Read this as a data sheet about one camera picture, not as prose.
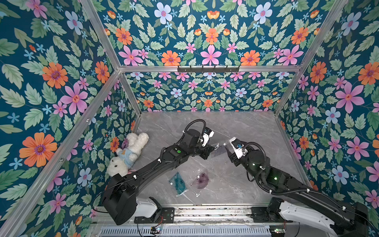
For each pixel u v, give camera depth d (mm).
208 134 688
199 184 833
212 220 732
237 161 633
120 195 401
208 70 932
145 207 602
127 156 845
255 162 509
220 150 779
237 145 575
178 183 841
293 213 583
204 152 687
